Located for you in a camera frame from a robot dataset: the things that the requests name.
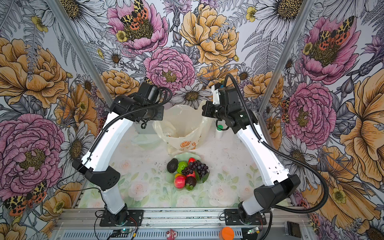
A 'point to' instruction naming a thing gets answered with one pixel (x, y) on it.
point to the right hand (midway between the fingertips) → (202, 112)
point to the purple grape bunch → (201, 169)
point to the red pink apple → (180, 181)
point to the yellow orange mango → (177, 175)
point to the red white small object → (171, 234)
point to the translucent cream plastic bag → (183, 129)
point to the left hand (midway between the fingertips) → (156, 117)
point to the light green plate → (185, 157)
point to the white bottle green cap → (219, 132)
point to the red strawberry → (191, 160)
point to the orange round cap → (226, 233)
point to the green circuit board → (255, 230)
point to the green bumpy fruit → (181, 165)
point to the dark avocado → (172, 165)
